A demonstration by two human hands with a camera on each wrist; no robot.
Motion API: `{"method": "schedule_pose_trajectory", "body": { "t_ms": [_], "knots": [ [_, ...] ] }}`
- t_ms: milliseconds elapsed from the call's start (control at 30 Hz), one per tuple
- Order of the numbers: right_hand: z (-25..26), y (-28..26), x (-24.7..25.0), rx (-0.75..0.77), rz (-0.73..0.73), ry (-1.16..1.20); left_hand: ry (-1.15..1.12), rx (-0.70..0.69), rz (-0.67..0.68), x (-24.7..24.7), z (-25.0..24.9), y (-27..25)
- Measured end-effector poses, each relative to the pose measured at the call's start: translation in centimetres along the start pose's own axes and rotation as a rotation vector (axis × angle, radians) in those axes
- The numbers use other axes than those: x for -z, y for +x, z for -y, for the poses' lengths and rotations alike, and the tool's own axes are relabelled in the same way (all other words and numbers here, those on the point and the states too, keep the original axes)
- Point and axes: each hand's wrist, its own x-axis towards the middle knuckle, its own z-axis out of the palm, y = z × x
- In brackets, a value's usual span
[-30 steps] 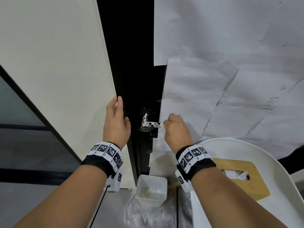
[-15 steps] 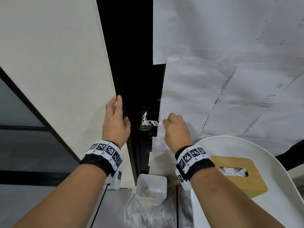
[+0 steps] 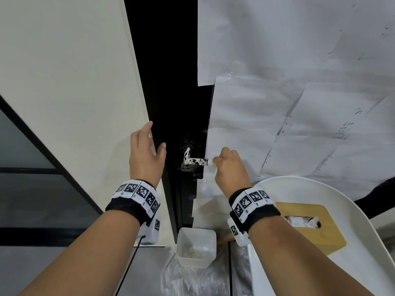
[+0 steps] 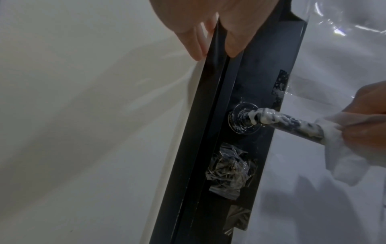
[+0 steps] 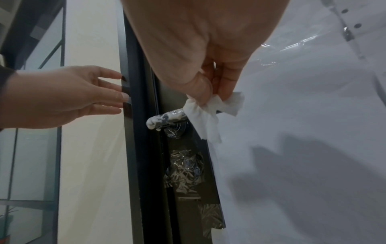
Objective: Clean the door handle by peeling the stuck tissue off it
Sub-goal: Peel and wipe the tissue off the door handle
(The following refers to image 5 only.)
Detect person's right hand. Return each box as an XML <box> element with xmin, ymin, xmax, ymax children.
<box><xmin>120</xmin><ymin>0</ymin><xmax>292</xmax><ymax>106</ymax></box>

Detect person's left hand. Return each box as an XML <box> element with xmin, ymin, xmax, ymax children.
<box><xmin>4</xmin><ymin>65</ymin><xmax>131</xmax><ymax>131</ymax></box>

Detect white tissue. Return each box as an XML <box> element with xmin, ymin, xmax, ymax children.
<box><xmin>183</xmin><ymin>91</ymin><xmax>246</xmax><ymax>144</ymax></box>

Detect black door handle with foam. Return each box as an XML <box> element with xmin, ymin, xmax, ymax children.
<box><xmin>146</xmin><ymin>107</ymin><xmax>194</xmax><ymax>139</ymax></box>

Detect black framed glass partition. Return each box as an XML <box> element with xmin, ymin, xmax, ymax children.
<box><xmin>0</xmin><ymin>0</ymin><xmax>67</xmax><ymax>244</ymax></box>

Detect white paper sheets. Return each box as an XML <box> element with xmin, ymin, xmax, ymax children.
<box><xmin>207</xmin><ymin>0</ymin><xmax>386</xmax><ymax>244</ymax></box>

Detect clear bag of screws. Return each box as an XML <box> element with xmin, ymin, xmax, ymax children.
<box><xmin>162</xmin><ymin>150</ymin><xmax>207</xmax><ymax>195</ymax></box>

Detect crumpled clear tape patch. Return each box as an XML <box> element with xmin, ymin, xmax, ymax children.
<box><xmin>199</xmin><ymin>203</ymin><xmax>226</xmax><ymax>239</ymax></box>

